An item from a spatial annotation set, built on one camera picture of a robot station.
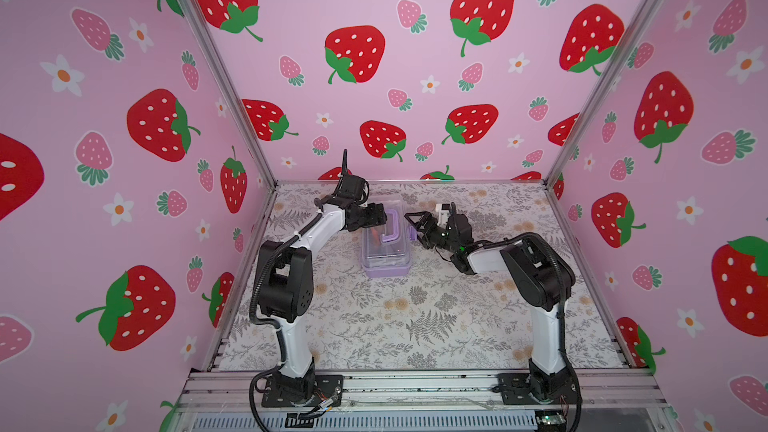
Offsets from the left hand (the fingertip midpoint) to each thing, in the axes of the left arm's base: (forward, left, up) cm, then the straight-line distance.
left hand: (379, 218), depth 95 cm
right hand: (-2, -9, +1) cm, 9 cm away
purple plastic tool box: (-9, -3, -4) cm, 10 cm away
